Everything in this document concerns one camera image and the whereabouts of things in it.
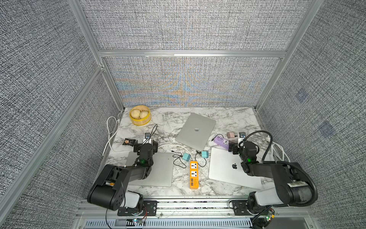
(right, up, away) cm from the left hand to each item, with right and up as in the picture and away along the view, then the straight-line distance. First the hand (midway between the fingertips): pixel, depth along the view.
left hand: (147, 139), depth 90 cm
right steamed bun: (-7, +17, +18) cm, 26 cm away
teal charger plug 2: (+37, -10, 0) cm, 38 cm away
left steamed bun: (-14, +17, +19) cm, 29 cm away
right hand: (+59, +1, +2) cm, 59 cm away
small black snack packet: (-15, -3, +8) cm, 17 cm away
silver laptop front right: (+49, -17, -2) cm, 52 cm away
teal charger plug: (+25, -11, 0) cm, 27 cm away
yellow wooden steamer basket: (-9, +11, +16) cm, 21 cm away
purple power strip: (+49, -3, +7) cm, 50 cm away
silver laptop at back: (+33, +4, +16) cm, 36 cm away
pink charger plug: (+56, +2, +10) cm, 57 cm away
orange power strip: (+29, -20, -8) cm, 37 cm away
